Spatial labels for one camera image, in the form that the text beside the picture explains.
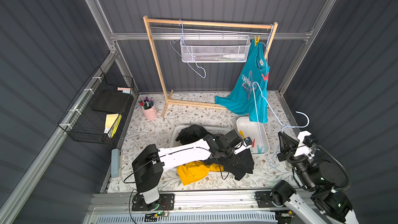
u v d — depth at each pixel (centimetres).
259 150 89
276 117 110
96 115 73
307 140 47
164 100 113
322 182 43
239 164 68
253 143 92
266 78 68
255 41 83
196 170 72
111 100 79
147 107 98
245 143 66
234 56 90
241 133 95
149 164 43
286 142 54
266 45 70
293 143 54
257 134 95
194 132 79
